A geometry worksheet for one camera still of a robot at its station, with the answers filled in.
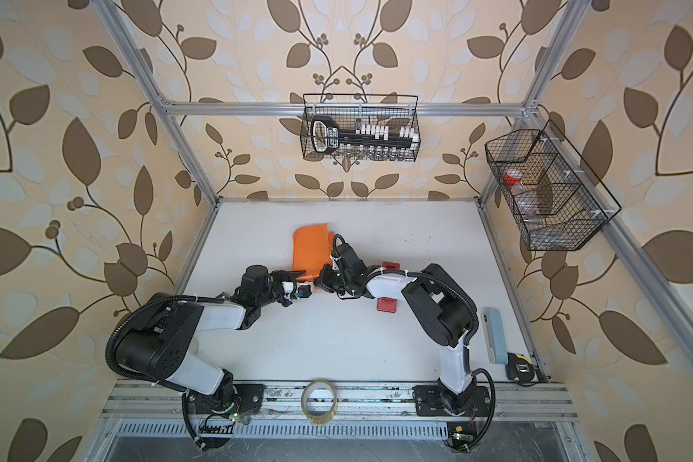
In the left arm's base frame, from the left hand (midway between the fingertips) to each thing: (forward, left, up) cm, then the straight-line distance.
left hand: (302, 270), depth 91 cm
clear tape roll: (-39, -8, -8) cm, 41 cm away
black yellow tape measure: (-26, -62, -4) cm, 68 cm away
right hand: (-4, -3, -1) cm, 5 cm away
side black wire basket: (+17, -69, +26) cm, 75 cm away
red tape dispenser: (-8, -28, -8) cm, 30 cm away
